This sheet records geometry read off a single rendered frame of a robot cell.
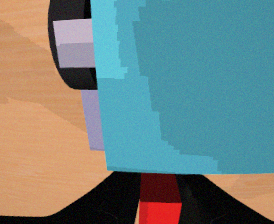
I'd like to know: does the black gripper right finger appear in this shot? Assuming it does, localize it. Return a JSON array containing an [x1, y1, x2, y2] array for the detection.
[[174, 173, 274, 224]]

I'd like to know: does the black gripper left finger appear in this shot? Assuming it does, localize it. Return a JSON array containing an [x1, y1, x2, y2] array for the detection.
[[0, 171, 141, 224]]

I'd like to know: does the grey-blue ramp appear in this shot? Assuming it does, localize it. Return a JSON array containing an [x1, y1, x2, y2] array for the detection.
[[81, 89, 104, 152]]

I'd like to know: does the teal wheeled trolley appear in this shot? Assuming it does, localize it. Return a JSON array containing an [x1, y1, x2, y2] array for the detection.
[[48, 0, 274, 175]]

